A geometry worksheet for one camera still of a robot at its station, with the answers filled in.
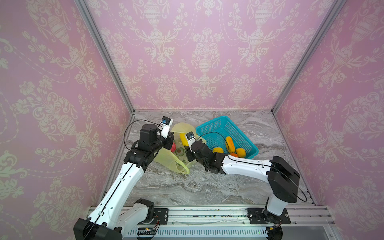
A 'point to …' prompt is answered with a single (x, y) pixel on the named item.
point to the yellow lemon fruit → (241, 152)
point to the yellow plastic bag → (177, 160)
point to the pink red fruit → (173, 147)
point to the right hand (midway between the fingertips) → (187, 145)
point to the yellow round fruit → (218, 149)
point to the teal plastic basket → (214, 133)
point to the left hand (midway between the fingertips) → (173, 132)
